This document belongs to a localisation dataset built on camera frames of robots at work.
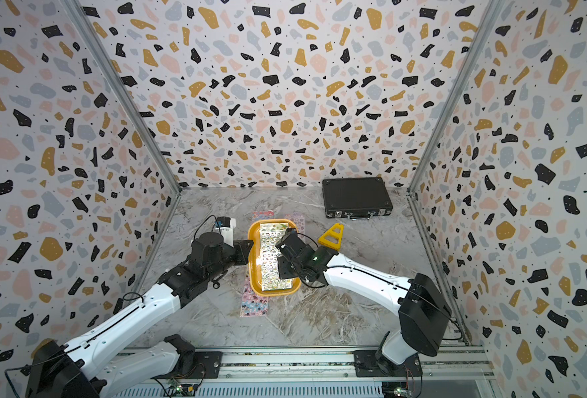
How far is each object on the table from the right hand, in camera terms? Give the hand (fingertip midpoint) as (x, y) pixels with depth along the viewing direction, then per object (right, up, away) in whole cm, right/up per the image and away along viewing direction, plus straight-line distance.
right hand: (282, 266), depth 81 cm
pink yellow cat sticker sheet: (-11, -14, +5) cm, 19 cm away
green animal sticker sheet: (-5, +10, +3) cm, 11 cm away
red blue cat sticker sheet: (-14, +16, +32) cm, 39 cm away
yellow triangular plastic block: (+18, +7, +23) cm, 31 cm away
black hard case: (+30, +24, +32) cm, 50 cm away
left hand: (-8, +9, -3) cm, 12 cm away
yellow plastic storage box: (-9, +2, +2) cm, 10 cm away
